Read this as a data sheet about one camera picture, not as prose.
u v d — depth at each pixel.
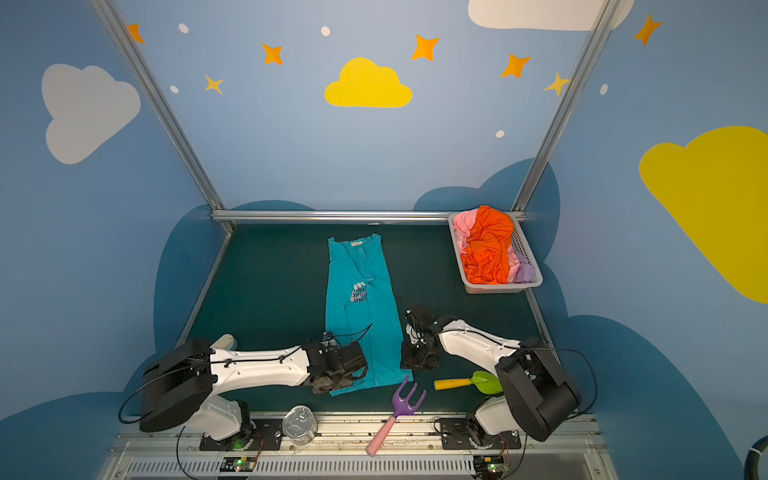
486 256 1.01
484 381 0.82
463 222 1.12
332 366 0.63
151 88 0.81
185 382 0.42
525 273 0.96
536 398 0.43
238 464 0.71
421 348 0.66
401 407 0.79
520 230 1.08
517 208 1.16
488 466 0.71
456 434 0.75
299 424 0.72
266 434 0.75
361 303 1.00
